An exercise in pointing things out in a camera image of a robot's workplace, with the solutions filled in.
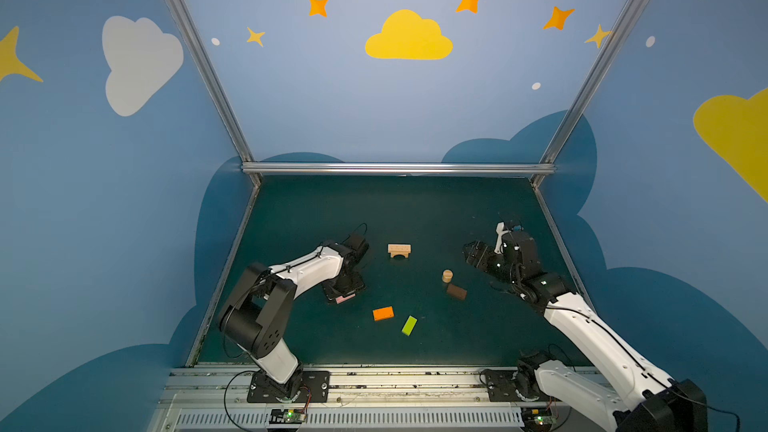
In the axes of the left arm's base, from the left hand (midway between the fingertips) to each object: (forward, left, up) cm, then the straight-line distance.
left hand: (355, 293), depth 89 cm
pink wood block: (-3, +4, +2) cm, 5 cm away
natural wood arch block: (+14, -13, +3) cm, 20 cm away
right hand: (+7, -35, +16) cm, 39 cm away
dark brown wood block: (+2, -31, -1) cm, 31 cm away
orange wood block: (-6, -9, -1) cm, 10 cm away
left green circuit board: (-31, +14, -1) cm, 34 cm away
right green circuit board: (-30, -47, -2) cm, 56 cm away
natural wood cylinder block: (+6, -29, +1) cm, 29 cm away
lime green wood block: (-9, -16, -1) cm, 19 cm away
